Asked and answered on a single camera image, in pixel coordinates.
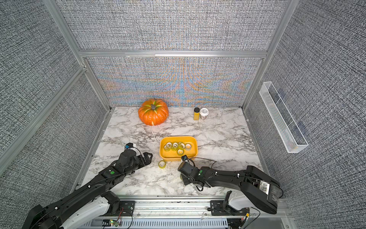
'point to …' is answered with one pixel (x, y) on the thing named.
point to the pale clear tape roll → (181, 145)
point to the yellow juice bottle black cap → (196, 114)
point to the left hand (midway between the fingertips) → (150, 156)
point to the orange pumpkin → (153, 112)
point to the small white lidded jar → (204, 113)
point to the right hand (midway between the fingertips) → (184, 172)
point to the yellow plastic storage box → (172, 155)
